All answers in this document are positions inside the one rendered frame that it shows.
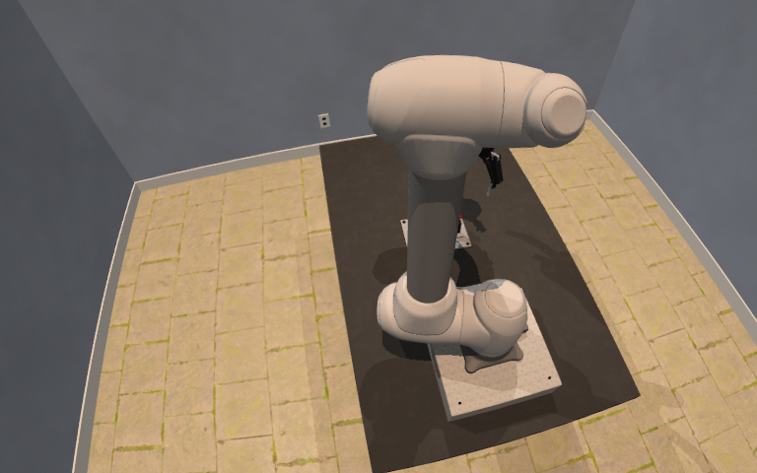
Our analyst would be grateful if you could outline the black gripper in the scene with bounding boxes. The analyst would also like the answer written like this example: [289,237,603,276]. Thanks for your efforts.
[479,148,503,196]

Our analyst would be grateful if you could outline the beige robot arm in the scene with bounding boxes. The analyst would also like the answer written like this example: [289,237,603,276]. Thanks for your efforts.
[368,55,587,373]

